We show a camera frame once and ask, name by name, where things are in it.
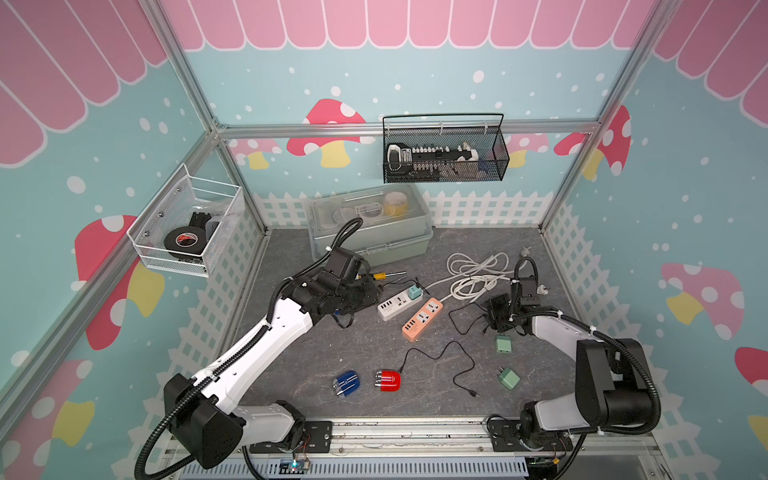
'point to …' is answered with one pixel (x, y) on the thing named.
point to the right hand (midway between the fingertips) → (480, 303)
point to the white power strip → (397, 305)
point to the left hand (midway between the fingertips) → (376, 300)
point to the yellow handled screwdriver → (383, 276)
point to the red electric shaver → (387, 380)
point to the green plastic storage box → (395, 229)
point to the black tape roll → (186, 239)
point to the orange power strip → (419, 324)
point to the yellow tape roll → (396, 204)
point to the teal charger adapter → (414, 292)
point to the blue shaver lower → (346, 383)
